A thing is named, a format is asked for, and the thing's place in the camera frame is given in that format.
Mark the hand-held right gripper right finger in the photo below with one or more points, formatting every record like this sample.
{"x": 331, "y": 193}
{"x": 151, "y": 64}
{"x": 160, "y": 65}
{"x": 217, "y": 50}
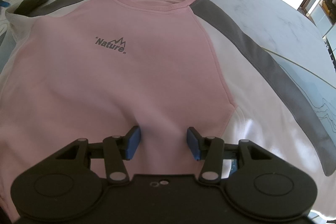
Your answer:
{"x": 193, "y": 144}

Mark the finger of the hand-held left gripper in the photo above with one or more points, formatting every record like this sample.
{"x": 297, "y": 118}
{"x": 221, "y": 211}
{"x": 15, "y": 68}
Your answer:
{"x": 31, "y": 3}

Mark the pink sweatshirt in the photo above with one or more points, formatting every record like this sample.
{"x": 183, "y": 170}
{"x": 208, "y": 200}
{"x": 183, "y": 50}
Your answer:
{"x": 131, "y": 69}

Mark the brown bag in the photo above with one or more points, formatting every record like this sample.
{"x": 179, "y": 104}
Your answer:
{"x": 330, "y": 6}

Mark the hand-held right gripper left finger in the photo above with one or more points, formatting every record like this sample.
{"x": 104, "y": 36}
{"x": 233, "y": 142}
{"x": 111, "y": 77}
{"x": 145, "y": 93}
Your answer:
{"x": 132, "y": 144}

